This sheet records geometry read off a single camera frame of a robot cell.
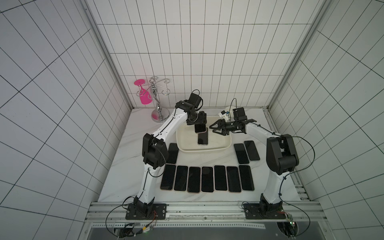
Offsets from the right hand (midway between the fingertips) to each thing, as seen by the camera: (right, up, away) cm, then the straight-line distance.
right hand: (207, 129), depth 89 cm
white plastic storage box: (-13, -7, +11) cm, 18 cm away
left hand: (-5, +3, +1) cm, 6 cm away
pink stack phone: (-4, +1, 0) cm, 4 cm away
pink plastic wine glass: (-44, +22, +18) cm, 53 cm away
